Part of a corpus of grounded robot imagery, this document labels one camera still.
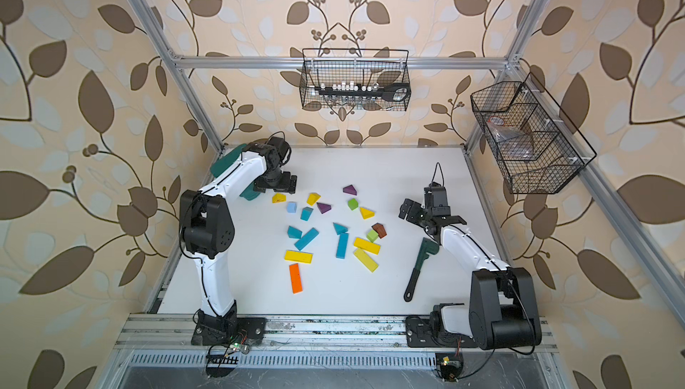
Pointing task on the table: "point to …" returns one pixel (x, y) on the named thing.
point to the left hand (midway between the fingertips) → (281, 187)
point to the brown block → (380, 229)
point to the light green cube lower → (372, 235)
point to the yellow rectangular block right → (365, 244)
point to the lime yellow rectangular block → (366, 260)
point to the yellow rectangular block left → (298, 257)
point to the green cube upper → (352, 204)
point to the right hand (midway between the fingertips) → (413, 211)
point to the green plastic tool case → (224, 160)
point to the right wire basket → (536, 147)
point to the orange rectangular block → (295, 278)
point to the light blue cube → (292, 207)
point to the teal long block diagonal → (306, 239)
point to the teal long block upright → (342, 245)
